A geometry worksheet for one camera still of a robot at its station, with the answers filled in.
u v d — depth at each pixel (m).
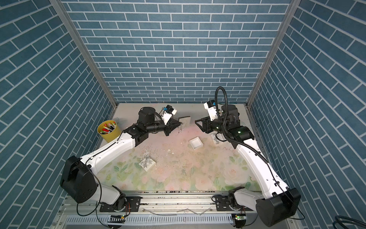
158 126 0.67
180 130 0.77
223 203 0.74
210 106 0.62
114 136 0.87
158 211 0.73
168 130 0.68
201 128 0.67
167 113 0.65
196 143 0.98
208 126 0.63
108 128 0.91
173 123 0.72
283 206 0.37
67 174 0.43
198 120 0.70
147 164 0.84
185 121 0.75
